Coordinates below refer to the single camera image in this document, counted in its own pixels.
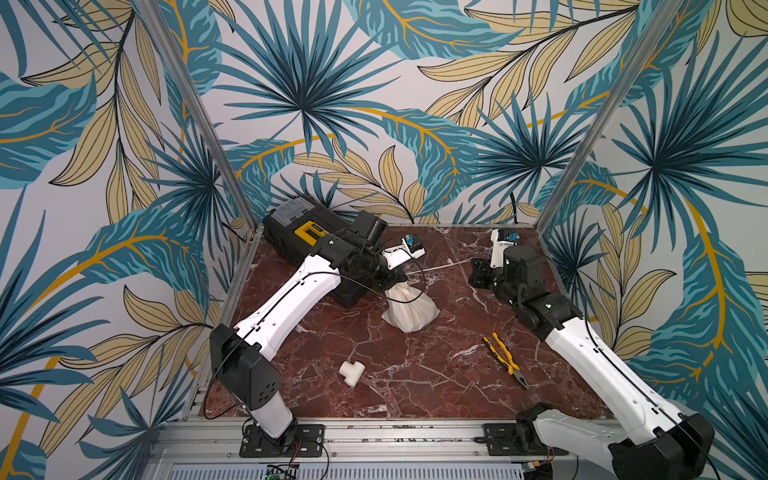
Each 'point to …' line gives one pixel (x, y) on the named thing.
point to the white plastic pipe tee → (351, 372)
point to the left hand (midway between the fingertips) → (399, 277)
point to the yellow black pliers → (509, 363)
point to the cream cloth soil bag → (408, 306)
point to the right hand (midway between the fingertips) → (454, 266)
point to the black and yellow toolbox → (295, 224)
